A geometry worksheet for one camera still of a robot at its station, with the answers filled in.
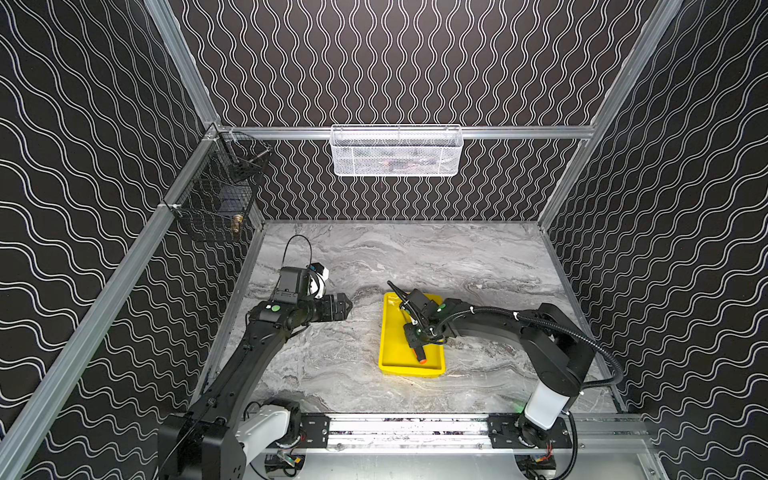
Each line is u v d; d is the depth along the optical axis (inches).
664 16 27.5
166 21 27.7
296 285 24.3
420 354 33.1
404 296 28.7
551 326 17.9
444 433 30.0
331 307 27.7
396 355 33.8
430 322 27.3
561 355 18.5
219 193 36.2
